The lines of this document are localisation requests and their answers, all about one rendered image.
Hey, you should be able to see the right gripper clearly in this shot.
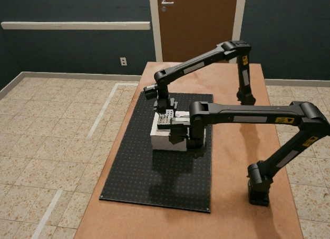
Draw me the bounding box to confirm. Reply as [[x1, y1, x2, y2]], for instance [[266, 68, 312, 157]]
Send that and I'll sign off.
[[153, 98, 178, 116]]

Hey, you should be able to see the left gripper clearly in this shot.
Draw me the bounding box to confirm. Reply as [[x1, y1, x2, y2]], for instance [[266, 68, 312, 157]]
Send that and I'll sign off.
[[187, 134, 205, 159]]

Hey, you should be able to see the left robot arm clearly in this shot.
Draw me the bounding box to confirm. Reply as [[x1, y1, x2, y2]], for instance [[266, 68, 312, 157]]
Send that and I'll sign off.
[[169, 101, 330, 205]]

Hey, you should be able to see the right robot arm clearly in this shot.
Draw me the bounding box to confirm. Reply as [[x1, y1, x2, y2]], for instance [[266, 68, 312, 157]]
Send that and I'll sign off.
[[143, 41, 256, 115]]

